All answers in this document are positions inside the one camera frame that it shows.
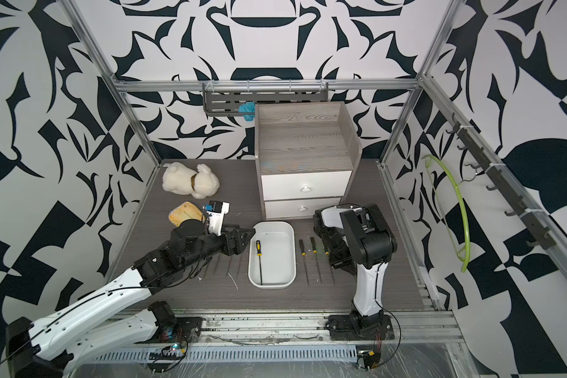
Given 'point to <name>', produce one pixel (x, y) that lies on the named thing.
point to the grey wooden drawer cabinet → (305, 153)
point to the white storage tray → (279, 257)
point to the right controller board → (368, 357)
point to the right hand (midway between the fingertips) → (352, 271)
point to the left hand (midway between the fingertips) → (246, 224)
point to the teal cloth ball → (248, 110)
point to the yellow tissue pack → (184, 212)
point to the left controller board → (176, 352)
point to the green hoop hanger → (450, 205)
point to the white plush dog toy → (179, 179)
